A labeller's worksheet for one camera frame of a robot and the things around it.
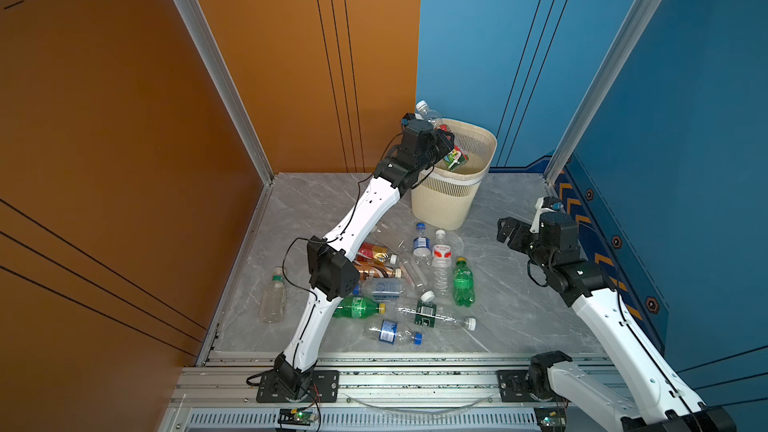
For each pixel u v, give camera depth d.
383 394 0.74
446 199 0.91
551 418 0.71
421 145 0.63
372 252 0.92
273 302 0.88
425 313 0.79
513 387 0.72
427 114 0.81
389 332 0.77
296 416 0.71
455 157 0.77
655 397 0.39
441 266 0.92
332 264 0.54
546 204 0.67
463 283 0.91
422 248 0.94
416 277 0.91
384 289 0.85
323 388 0.74
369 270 0.89
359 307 0.81
